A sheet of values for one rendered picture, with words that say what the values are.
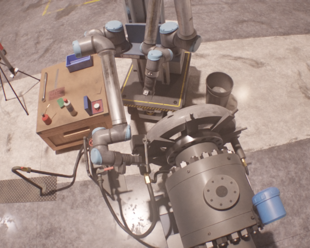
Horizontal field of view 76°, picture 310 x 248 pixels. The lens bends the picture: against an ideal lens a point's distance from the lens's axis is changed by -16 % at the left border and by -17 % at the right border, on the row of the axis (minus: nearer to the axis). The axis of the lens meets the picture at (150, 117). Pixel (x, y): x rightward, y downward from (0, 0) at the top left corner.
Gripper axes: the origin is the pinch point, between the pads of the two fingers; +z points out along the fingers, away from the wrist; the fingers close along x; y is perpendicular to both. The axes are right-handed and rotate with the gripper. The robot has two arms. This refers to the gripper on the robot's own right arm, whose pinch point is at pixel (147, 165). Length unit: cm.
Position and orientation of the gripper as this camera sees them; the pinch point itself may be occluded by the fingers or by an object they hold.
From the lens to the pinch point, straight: 150.2
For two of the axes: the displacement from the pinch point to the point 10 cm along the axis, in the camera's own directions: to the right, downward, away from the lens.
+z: 8.0, 1.7, 5.7
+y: -0.9, -9.2, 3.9
